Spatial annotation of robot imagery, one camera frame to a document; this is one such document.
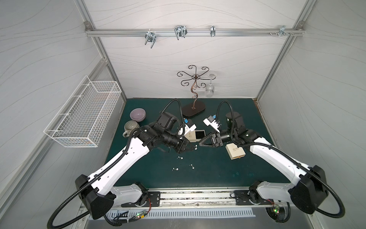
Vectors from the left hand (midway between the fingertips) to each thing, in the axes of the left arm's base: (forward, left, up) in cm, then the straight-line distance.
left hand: (193, 149), depth 64 cm
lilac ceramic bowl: (+38, +41, -23) cm, 60 cm away
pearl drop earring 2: (+6, +6, -26) cm, 28 cm away
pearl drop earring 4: (+1, 0, -26) cm, 26 cm away
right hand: (+3, -3, 0) cm, 4 cm away
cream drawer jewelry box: (+21, -3, -23) cm, 31 cm away
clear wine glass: (+46, -12, -3) cm, 48 cm away
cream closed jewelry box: (+10, -27, -23) cm, 37 cm away
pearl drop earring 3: (-1, +9, -26) cm, 28 cm away
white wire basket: (+14, +53, +5) cm, 55 cm away
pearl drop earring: (+1, -1, 0) cm, 2 cm away
